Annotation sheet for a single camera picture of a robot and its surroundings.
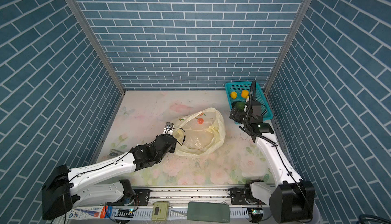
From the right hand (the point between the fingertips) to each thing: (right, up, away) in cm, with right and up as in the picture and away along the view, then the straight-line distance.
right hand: (236, 110), depth 82 cm
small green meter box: (-38, -46, -13) cm, 61 cm away
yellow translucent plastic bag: (-21, -15, +14) cm, 29 cm away
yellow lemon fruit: (+14, +11, +33) cm, 38 cm away
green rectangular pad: (-16, -47, -13) cm, 51 cm away
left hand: (-34, -14, -1) cm, 37 cm away
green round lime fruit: (+7, +2, +19) cm, 21 cm away
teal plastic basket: (+9, +13, +34) cm, 37 cm away
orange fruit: (+5, +10, +33) cm, 35 cm away
